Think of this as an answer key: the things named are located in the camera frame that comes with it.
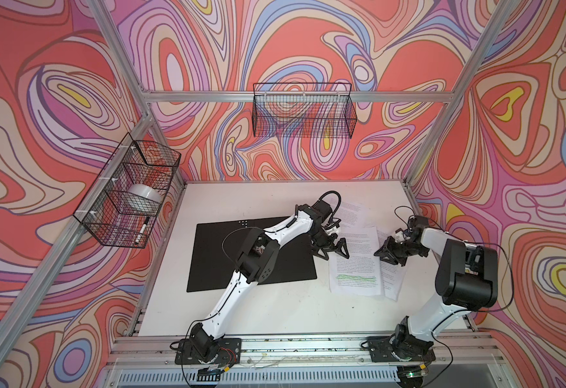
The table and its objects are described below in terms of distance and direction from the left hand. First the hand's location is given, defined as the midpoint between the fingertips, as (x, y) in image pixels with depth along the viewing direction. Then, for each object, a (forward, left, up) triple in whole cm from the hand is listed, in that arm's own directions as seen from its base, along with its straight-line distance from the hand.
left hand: (341, 255), depth 89 cm
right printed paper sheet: (-6, -19, -5) cm, 21 cm away
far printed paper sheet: (+23, -10, -5) cm, 25 cm away
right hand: (+1, -15, -3) cm, 16 cm away
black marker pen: (-3, +65, +20) cm, 68 cm away
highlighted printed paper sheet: (-6, -6, -4) cm, 9 cm away
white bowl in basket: (+7, +65, +27) cm, 71 cm away
